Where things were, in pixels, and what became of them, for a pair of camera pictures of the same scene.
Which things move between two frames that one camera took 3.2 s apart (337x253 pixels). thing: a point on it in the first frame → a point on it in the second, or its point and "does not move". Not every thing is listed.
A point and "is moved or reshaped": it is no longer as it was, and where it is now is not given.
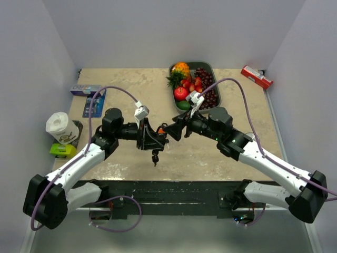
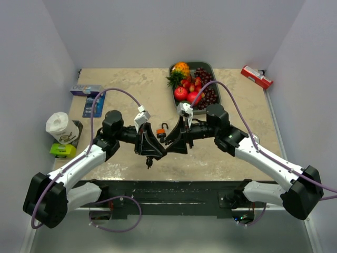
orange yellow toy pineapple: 180,71 does not move
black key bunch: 155,157 is moved or reshaped
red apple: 180,94 does not move
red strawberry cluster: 195,85 does not move
